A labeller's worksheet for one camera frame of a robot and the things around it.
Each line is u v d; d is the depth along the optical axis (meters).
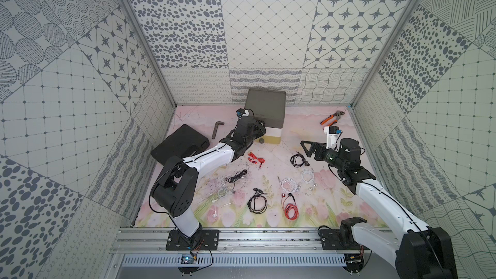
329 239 0.73
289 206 0.82
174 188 0.46
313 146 0.72
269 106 0.91
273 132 0.96
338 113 1.15
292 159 0.98
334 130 0.72
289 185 0.88
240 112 0.80
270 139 1.01
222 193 0.86
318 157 0.72
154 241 0.74
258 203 0.84
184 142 0.97
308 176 0.91
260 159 0.96
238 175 0.90
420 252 0.39
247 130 0.68
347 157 0.63
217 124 1.11
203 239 0.73
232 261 0.70
